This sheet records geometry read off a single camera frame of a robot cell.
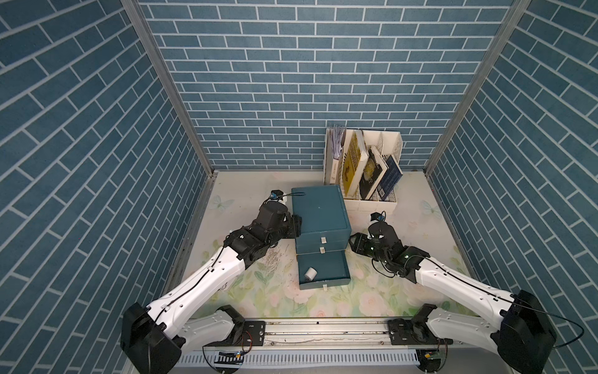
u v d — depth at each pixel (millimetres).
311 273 841
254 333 738
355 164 938
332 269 866
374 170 987
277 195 666
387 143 1048
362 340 733
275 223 541
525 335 403
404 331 735
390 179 1019
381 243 619
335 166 850
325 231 734
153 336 364
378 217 748
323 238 755
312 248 814
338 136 913
